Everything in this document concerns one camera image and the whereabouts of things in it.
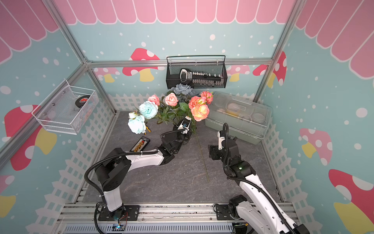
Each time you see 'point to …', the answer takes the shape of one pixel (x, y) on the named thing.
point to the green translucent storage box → (248, 119)
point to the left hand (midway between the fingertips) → (188, 119)
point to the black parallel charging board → (140, 145)
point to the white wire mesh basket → (67, 109)
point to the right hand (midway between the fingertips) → (214, 145)
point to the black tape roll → (81, 101)
